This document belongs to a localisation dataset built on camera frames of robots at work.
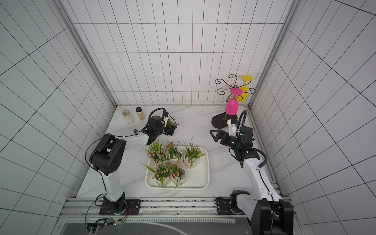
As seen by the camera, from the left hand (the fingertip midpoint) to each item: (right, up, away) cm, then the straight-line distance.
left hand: (169, 125), depth 99 cm
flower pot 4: (+2, +1, -5) cm, 6 cm away
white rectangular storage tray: (+12, -25, -13) cm, 31 cm away
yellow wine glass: (+44, +17, -19) cm, 52 cm away
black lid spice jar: (-22, +9, +7) cm, 25 cm away
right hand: (+29, -2, -19) cm, 35 cm away
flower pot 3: (+8, -21, -30) cm, 38 cm away
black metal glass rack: (+38, +3, +10) cm, 40 cm away
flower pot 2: (+16, -14, -20) cm, 29 cm away
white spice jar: (-31, +5, +6) cm, 32 cm away
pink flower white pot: (-4, -13, -22) cm, 26 cm away
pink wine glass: (+42, +13, -7) cm, 44 cm away
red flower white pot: (+5, -14, -18) cm, 23 cm away
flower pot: (0, -22, -30) cm, 37 cm away
